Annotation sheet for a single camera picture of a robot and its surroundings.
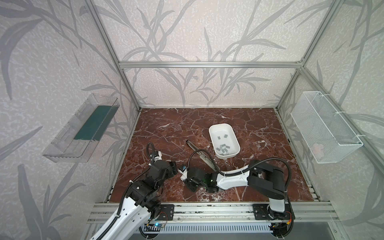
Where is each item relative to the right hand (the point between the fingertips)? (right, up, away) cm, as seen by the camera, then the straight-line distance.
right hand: (185, 174), depth 85 cm
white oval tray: (+25, +17, +14) cm, 34 cm away
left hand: (-5, +9, -6) cm, 12 cm away
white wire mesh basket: (+64, +24, -22) cm, 72 cm away
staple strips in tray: (+24, +14, +14) cm, 31 cm away
